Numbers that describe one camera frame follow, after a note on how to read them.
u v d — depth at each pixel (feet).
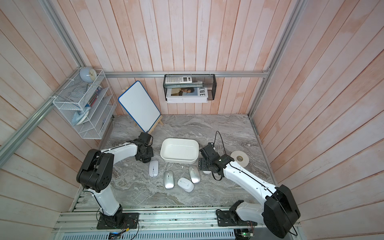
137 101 3.36
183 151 3.39
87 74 2.62
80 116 2.65
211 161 2.04
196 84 2.94
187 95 3.07
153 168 2.94
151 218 2.46
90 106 2.80
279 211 1.31
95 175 1.59
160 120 3.55
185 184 2.72
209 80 3.23
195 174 2.90
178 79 2.96
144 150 2.46
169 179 2.81
